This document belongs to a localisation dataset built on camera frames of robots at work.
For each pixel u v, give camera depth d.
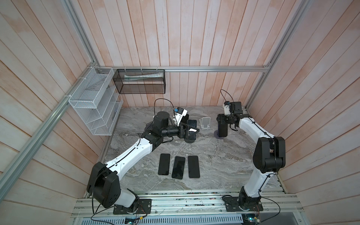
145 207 0.73
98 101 0.72
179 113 0.66
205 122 1.04
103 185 0.41
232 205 0.73
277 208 0.73
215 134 1.04
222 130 0.98
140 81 1.04
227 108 0.86
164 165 0.90
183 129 0.63
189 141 0.99
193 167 0.88
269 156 0.50
